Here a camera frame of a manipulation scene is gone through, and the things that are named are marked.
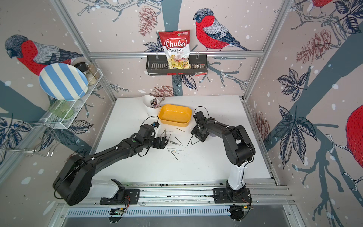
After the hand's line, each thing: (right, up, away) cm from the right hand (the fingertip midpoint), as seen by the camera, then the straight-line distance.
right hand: (194, 134), depth 97 cm
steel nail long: (-3, -4, -2) cm, 5 cm away
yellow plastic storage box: (-15, +13, +12) cm, 23 cm away
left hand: (-19, 0, -10) cm, 21 cm away
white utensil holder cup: (-32, +21, +11) cm, 39 cm away
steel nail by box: (-10, +3, +4) cm, 11 cm away
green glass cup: (-69, +19, -28) cm, 77 cm away
